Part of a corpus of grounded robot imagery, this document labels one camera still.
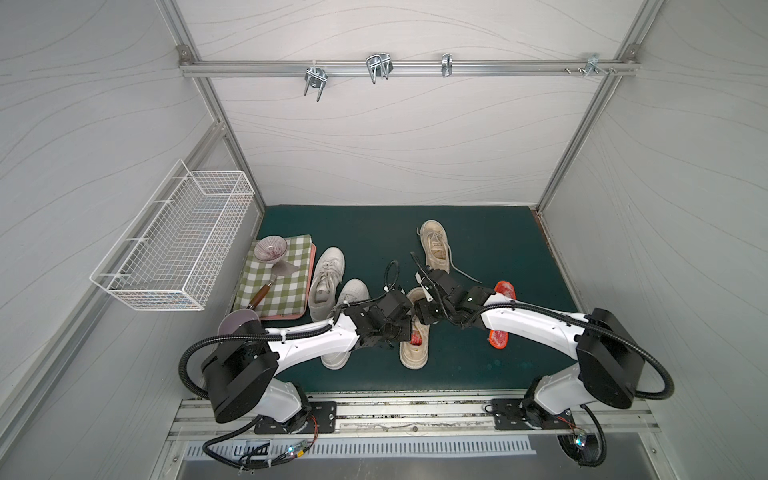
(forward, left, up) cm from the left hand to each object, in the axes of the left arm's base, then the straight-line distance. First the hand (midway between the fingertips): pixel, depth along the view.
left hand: (413, 331), depth 81 cm
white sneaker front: (+13, +18, -1) cm, 22 cm away
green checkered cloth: (+15, +40, -6) cm, 43 cm away
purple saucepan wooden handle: (+5, +56, -8) cm, 57 cm away
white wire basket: (+6, +58, +25) cm, 63 cm away
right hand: (+7, -2, +1) cm, 8 cm away
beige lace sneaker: (-6, 0, +1) cm, 6 cm away
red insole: (-1, -1, -2) cm, 2 cm away
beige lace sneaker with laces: (+34, -8, 0) cm, 35 cm away
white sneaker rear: (+16, +26, +3) cm, 31 cm away
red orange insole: (+1, -26, -6) cm, 26 cm away
